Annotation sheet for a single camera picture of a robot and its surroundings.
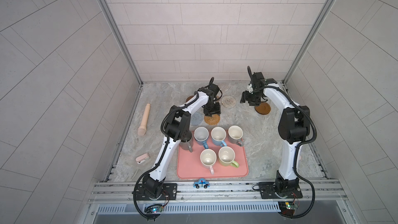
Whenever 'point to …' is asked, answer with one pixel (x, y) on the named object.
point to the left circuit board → (156, 209)
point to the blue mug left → (201, 135)
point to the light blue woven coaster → (196, 118)
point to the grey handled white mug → (235, 134)
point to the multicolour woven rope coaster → (228, 101)
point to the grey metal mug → (187, 142)
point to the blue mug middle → (218, 135)
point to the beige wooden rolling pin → (142, 130)
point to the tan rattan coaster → (213, 120)
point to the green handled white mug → (226, 156)
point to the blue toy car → (201, 183)
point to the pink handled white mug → (208, 158)
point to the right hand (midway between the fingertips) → (243, 100)
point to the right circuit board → (287, 208)
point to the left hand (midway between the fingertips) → (220, 111)
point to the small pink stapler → (142, 157)
